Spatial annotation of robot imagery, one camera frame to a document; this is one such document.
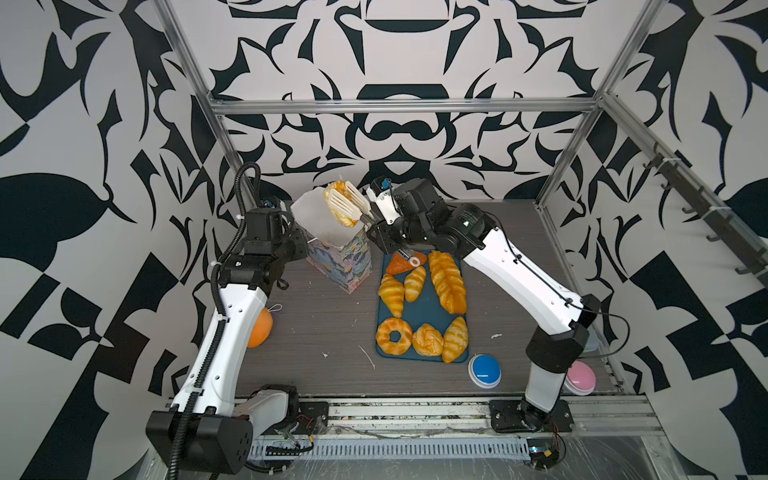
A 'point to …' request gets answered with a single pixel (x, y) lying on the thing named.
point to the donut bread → (385, 328)
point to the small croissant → (413, 284)
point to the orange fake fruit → (261, 329)
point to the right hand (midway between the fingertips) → (372, 228)
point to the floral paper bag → (340, 253)
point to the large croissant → (391, 291)
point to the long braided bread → (448, 282)
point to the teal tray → (423, 306)
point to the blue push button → (485, 370)
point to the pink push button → (581, 378)
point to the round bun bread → (427, 340)
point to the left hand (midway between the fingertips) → (295, 232)
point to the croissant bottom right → (455, 340)
